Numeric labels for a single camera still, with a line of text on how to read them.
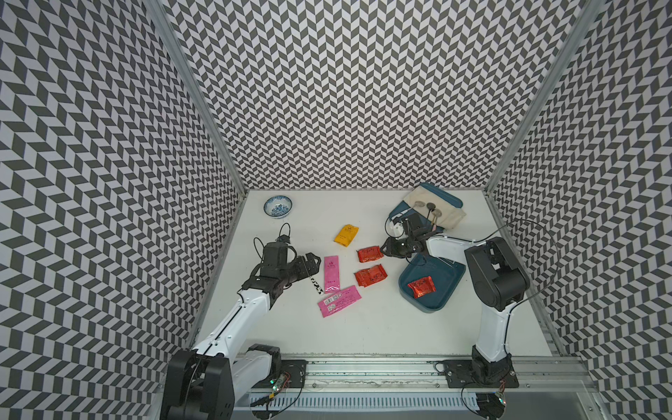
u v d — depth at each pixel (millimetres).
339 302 844
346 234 1018
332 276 929
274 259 651
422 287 868
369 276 912
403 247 848
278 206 1116
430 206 1118
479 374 647
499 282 517
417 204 1121
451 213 1059
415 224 806
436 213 1083
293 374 731
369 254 963
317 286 893
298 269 754
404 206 1116
